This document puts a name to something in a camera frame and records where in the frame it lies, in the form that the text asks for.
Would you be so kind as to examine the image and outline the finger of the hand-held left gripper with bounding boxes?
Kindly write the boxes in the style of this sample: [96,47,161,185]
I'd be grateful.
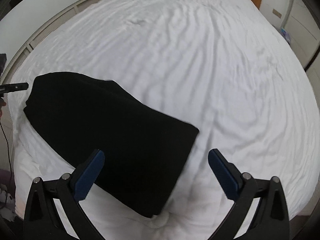
[0,82,29,92]

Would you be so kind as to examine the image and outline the white wardrobe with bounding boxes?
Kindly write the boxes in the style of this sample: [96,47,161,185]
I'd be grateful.
[282,0,320,68]

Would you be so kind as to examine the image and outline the white bed duvet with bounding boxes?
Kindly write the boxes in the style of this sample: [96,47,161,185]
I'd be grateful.
[10,0,317,240]

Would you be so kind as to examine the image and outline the purple cloth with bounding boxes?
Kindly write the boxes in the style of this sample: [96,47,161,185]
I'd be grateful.
[0,169,15,188]

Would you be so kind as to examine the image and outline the black pants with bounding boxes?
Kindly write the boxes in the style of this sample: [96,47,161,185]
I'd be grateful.
[23,72,200,218]

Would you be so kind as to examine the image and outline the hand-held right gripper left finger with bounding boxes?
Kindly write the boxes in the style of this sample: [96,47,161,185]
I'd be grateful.
[23,149,105,240]

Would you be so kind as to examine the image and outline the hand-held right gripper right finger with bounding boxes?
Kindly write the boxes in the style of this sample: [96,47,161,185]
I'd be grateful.
[208,149,290,240]

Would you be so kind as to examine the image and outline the black cable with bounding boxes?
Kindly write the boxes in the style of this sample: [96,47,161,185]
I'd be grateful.
[0,120,15,180]

